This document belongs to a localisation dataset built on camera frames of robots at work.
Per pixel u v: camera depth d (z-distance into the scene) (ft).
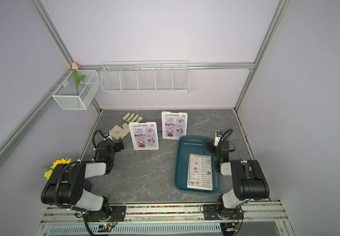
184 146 3.18
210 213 2.41
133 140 3.01
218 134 2.64
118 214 2.41
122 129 3.55
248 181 1.47
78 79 2.98
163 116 3.05
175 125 3.15
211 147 2.79
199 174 2.84
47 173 2.04
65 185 1.48
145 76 3.34
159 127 3.18
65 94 2.76
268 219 2.38
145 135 2.95
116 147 2.78
